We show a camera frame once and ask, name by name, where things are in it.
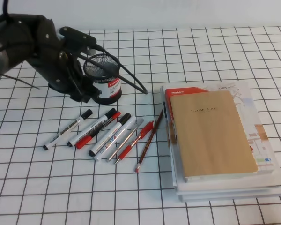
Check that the black mesh pen holder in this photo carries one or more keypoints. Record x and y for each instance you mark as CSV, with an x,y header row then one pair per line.
x,y
109,86

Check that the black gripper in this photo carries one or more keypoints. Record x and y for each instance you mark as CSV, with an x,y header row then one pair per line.
x,y
64,74

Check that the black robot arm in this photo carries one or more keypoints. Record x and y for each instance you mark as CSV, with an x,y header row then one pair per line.
x,y
52,53

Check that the red fine marker pen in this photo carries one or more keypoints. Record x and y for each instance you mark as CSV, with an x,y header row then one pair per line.
x,y
89,137

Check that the white illustrated book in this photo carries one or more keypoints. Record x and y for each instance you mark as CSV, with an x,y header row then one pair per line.
x,y
254,130

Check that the white bottom book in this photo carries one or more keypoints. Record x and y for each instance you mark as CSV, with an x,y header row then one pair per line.
x,y
224,195

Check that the silver metal pen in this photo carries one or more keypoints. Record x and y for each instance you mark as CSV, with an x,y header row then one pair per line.
x,y
126,137

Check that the red gel pen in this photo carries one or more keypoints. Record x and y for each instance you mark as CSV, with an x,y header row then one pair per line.
x,y
141,135

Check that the black-capped paint marker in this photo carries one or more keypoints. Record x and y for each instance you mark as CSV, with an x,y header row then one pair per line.
x,y
109,134

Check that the red cover book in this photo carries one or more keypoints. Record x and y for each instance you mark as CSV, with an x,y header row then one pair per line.
x,y
173,92

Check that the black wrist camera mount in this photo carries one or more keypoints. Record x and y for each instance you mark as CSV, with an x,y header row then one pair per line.
x,y
77,41

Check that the white paint marker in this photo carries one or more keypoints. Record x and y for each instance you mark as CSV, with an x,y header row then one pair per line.
x,y
110,145

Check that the black whiteboard marker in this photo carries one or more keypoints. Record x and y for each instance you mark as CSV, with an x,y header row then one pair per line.
x,y
67,129

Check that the black-capped whiteboard marker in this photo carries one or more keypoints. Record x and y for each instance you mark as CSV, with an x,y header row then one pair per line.
x,y
91,128

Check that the brown pencil red eraser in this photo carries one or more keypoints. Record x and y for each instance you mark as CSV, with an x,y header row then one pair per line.
x,y
149,142

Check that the tan classic notebook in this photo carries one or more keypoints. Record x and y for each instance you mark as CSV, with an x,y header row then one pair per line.
x,y
210,136

